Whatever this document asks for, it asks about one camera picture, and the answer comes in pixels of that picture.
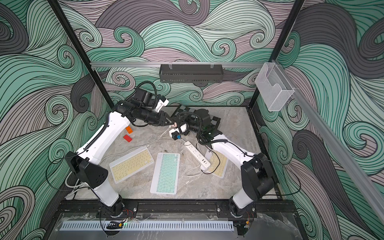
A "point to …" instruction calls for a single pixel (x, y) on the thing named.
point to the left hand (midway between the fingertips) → (172, 121)
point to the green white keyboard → (166, 173)
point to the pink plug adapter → (174, 125)
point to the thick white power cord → (71, 187)
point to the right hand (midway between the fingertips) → (175, 115)
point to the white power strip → (199, 157)
